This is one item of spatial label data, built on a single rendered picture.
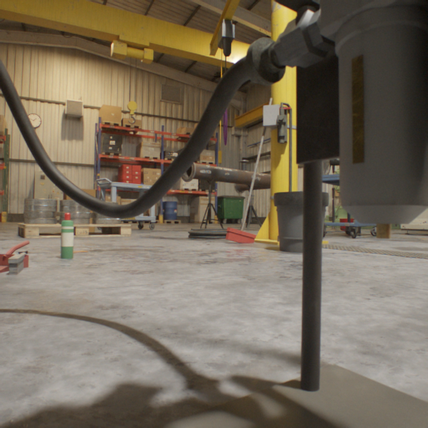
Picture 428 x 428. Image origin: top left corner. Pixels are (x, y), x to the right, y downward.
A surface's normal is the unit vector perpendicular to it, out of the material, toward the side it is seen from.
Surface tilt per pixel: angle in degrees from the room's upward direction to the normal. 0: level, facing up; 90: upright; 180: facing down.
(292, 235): 95
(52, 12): 90
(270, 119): 90
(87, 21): 90
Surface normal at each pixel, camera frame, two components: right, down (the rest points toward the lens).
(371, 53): -0.64, -0.02
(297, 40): -0.73, 0.48
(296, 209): -0.40, -0.02
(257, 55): 0.40, 0.02
